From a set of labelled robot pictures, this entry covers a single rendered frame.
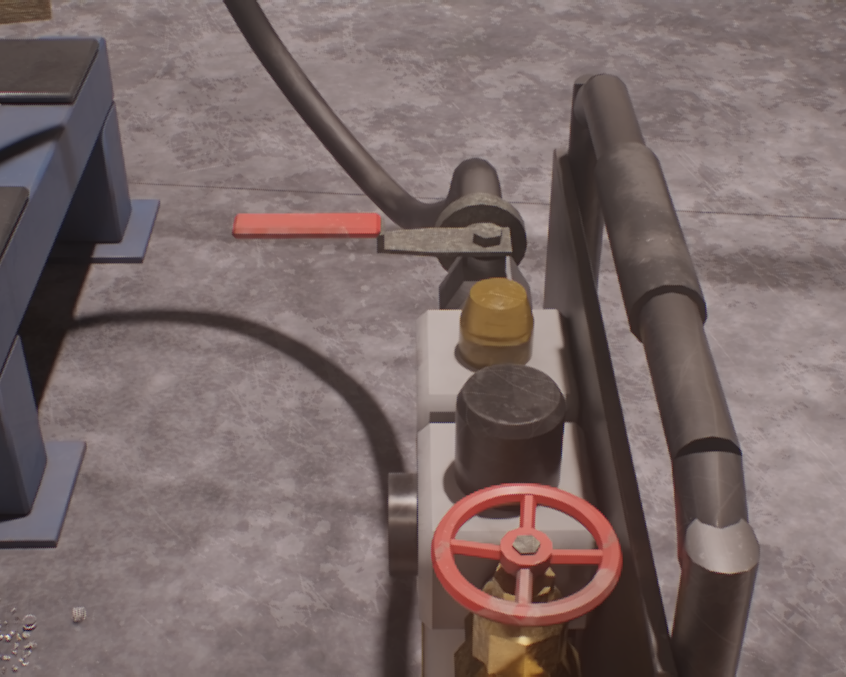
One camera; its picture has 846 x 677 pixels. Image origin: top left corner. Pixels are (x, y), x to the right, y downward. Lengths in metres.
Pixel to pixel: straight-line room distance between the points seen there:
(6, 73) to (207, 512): 0.55
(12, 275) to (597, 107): 0.68
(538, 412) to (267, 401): 0.84
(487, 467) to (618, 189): 0.14
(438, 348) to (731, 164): 1.21
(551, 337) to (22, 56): 0.98
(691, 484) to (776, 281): 1.16
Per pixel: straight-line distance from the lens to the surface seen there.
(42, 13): 2.34
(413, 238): 0.73
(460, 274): 0.74
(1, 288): 1.19
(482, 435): 0.55
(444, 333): 0.67
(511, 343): 0.64
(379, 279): 1.55
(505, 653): 0.52
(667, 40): 2.21
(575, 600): 0.48
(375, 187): 1.23
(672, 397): 0.48
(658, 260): 0.53
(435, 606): 0.59
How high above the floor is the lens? 0.86
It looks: 36 degrees down
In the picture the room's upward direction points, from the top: straight up
